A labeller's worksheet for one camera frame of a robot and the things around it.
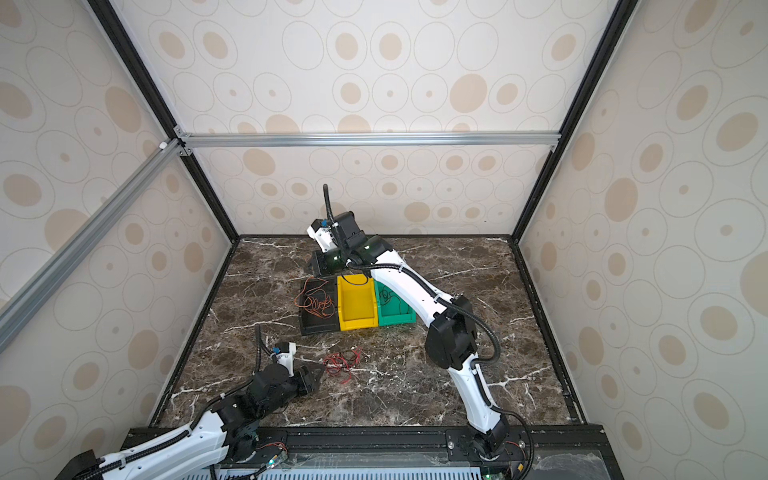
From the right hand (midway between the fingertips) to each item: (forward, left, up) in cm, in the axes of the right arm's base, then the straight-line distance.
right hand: (305, 270), depth 80 cm
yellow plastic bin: (+4, -11, -23) cm, 26 cm away
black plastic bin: (-5, +2, -21) cm, 22 cm away
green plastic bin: (+2, -23, -24) cm, 33 cm away
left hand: (-19, -5, -20) cm, 28 cm away
